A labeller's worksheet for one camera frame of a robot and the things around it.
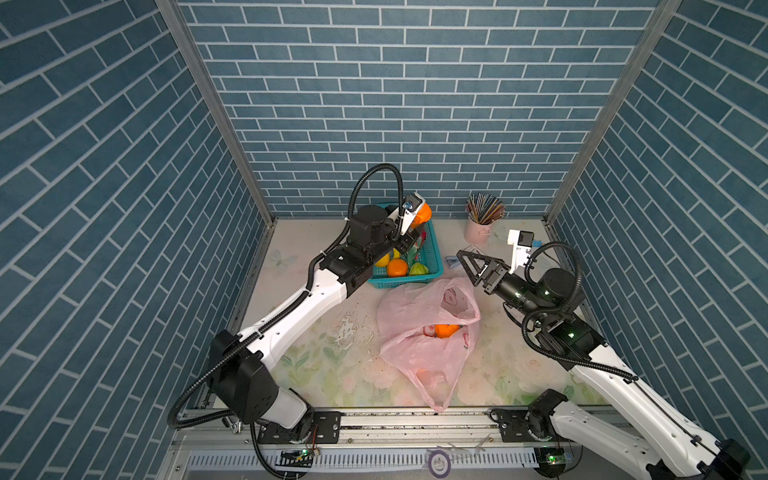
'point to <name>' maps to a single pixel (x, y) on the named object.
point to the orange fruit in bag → (446, 330)
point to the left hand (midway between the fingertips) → (414, 214)
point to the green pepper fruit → (419, 269)
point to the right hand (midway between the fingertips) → (461, 253)
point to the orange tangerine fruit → (397, 268)
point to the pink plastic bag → (431, 328)
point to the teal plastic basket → (432, 258)
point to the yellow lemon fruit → (383, 261)
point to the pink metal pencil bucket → (477, 234)
